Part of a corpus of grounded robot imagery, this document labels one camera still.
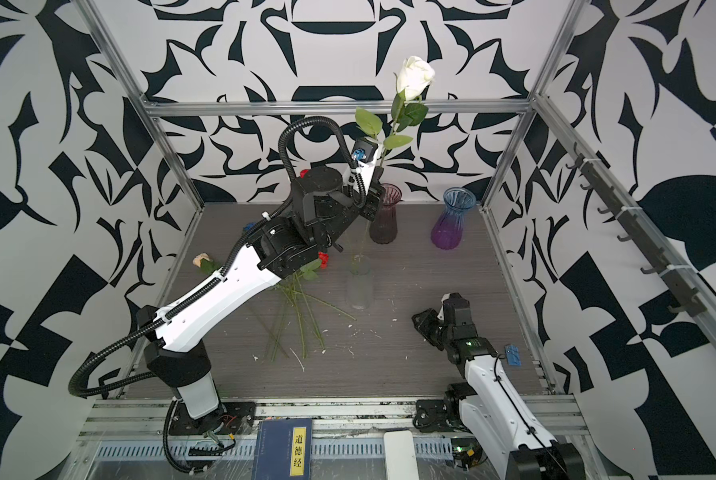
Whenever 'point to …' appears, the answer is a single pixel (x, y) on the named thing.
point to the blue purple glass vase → (447, 229)
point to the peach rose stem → (204, 262)
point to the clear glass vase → (359, 285)
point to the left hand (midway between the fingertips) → (379, 160)
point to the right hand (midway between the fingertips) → (416, 316)
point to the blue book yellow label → (284, 450)
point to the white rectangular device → (399, 454)
